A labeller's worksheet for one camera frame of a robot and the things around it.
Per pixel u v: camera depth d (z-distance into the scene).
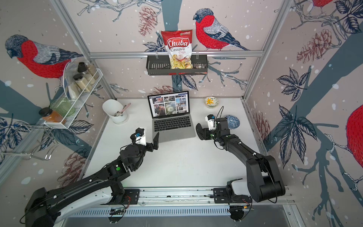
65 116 0.64
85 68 0.81
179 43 0.80
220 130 0.69
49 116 0.60
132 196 0.73
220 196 0.73
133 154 0.54
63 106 0.70
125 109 0.99
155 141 0.68
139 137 0.61
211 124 0.80
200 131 0.87
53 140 0.71
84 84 0.78
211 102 1.17
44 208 0.41
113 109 1.00
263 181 0.42
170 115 1.07
